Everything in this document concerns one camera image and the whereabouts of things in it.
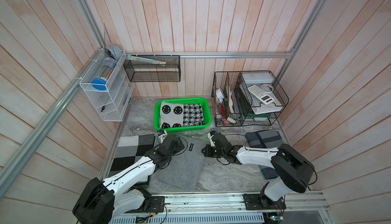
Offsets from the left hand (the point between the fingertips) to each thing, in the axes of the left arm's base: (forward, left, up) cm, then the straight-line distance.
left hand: (175, 145), depth 86 cm
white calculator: (+25, -53, +15) cm, 61 cm away
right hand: (-1, -15, -4) cm, 15 cm away
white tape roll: (+39, -30, +3) cm, 49 cm away
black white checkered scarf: (0, +28, -6) cm, 29 cm away
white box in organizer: (+42, -54, +16) cm, 70 cm away
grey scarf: (-14, -4, -4) cm, 16 cm away
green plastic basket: (+21, -20, 0) cm, 29 cm away
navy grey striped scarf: (+8, -57, -6) cm, 57 cm away
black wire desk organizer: (+27, -44, +11) cm, 53 cm away
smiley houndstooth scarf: (+25, +3, -3) cm, 25 cm away
